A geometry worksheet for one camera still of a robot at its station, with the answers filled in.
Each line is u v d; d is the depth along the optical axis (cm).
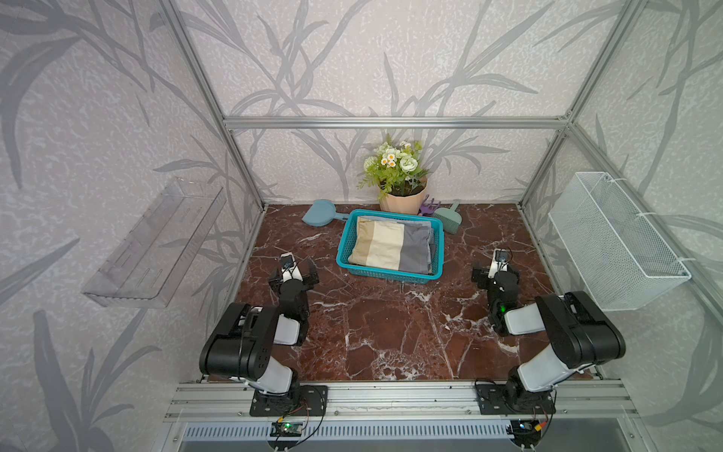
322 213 119
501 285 71
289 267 76
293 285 71
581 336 45
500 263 78
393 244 99
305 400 72
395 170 89
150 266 68
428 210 119
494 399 73
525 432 72
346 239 98
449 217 115
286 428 71
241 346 44
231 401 74
